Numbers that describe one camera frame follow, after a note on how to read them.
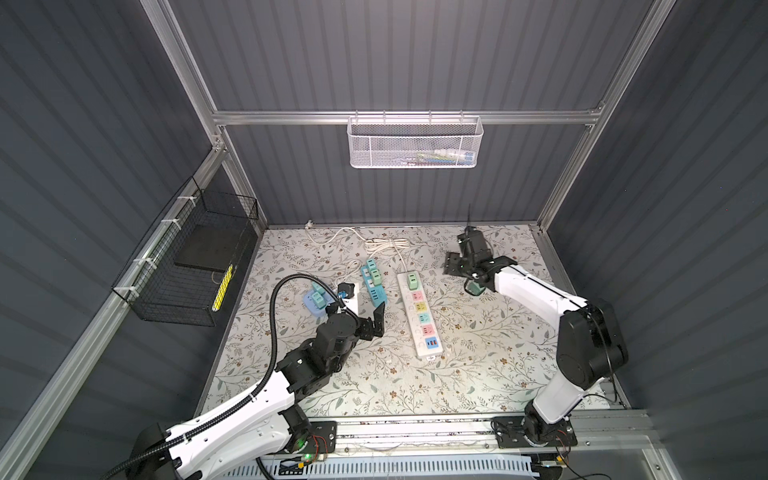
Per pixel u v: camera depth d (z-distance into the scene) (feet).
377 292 3.24
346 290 2.03
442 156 3.00
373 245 3.67
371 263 3.25
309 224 4.05
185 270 2.40
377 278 3.17
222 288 2.28
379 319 2.19
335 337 1.73
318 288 2.03
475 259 2.31
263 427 1.94
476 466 2.32
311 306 3.13
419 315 3.06
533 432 2.16
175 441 1.35
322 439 2.37
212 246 2.53
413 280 3.15
